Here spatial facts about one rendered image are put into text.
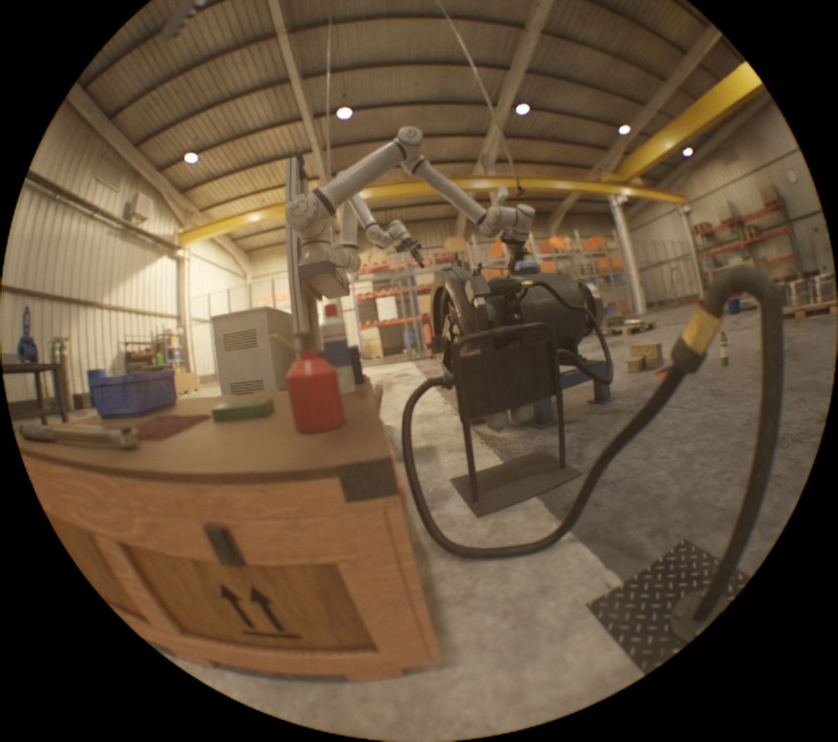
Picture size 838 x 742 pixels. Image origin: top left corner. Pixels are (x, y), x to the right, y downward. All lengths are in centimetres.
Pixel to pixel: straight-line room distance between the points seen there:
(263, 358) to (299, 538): 118
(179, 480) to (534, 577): 70
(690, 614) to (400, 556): 56
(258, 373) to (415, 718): 139
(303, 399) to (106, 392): 73
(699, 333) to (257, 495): 56
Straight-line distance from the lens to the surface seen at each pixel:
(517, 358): 98
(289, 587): 45
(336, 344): 71
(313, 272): 135
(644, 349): 276
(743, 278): 42
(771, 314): 42
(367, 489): 31
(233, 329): 154
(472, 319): 143
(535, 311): 171
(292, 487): 32
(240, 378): 153
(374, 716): 62
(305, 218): 126
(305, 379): 41
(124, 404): 97
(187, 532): 43
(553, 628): 68
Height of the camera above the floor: 58
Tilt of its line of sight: 3 degrees up
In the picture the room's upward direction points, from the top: 9 degrees counter-clockwise
